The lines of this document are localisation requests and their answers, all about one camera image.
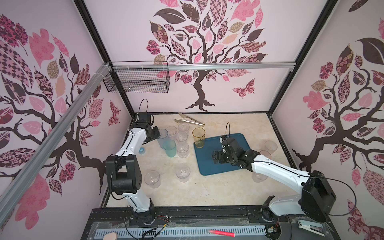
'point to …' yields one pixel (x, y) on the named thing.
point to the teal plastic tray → (204, 164)
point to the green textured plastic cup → (170, 147)
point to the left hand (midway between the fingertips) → (156, 136)
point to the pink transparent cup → (266, 154)
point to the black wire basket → (139, 77)
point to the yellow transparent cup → (199, 134)
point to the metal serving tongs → (195, 122)
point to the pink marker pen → (221, 233)
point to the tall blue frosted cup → (163, 133)
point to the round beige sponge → (111, 236)
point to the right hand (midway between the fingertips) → (218, 152)
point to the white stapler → (313, 227)
